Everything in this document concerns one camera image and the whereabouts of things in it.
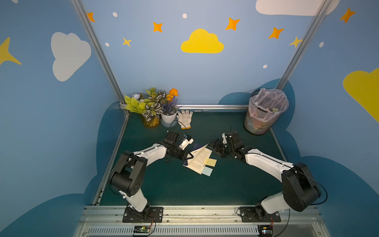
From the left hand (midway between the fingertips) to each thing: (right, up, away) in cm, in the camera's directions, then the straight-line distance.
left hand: (192, 154), depth 89 cm
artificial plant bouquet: (-25, +31, +1) cm, 40 cm away
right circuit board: (+36, -34, -17) cm, 53 cm away
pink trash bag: (+55, +33, +15) cm, 66 cm away
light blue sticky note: (+9, -10, 0) cm, 13 cm away
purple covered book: (+5, 0, +4) cm, 7 cm away
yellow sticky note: (+12, -5, +4) cm, 14 cm away
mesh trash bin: (+46, +17, +12) cm, 50 cm away
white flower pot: (-18, +22, +25) cm, 38 cm away
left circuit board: (-25, -33, -18) cm, 45 cm away
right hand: (+12, +6, -1) cm, 13 cm away
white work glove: (-6, +23, +28) cm, 37 cm away
